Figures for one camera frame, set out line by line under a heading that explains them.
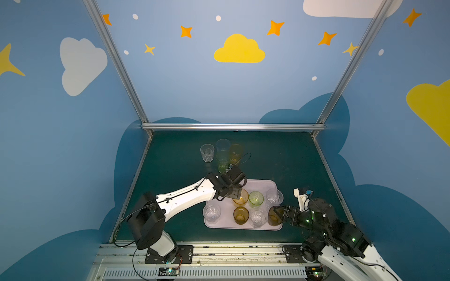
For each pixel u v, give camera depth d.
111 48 0.79
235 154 1.00
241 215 0.85
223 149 0.99
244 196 0.86
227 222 0.83
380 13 0.71
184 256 0.74
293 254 0.74
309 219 0.59
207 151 1.08
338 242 0.49
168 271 0.70
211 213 0.86
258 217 0.84
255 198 0.89
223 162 0.98
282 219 0.63
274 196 0.90
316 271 0.72
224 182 0.60
